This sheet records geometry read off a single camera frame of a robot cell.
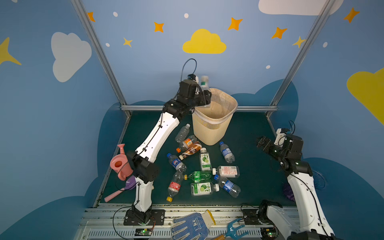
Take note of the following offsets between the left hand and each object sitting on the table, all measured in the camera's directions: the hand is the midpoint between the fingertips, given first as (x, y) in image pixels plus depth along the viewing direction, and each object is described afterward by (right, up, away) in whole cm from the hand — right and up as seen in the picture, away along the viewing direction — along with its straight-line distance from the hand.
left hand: (206, 92), depth 74 cm
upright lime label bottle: (+1, -38, +17) cm, 42 cm away
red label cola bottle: (-16, -49, +6) cm, 52 cm away
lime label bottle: (-2, -51, +6) cm, 51 cm away
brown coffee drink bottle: (-5, -31, +22) cm, 38 cm away
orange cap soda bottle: (-11, -28, +25) cm, 39 cm away
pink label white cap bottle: (+15, -44, +12) cm, 48 cm away
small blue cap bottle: (+15, -34, +19) cm, 42 cm away
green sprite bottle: (-3, -46, +12) cm, 48 cm away
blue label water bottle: (+13, -50, +6) cm, 52 cm away
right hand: (+31, -24, +4) cm, 40 cm away
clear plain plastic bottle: (-14, -22, +31) cm, 41 cm away
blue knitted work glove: (-6, -66, -2) cm, 66 cm away
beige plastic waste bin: (+3, -15, +7) cm, 16 cm away
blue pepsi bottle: (-15, -41, +14) cm, 46 cm away
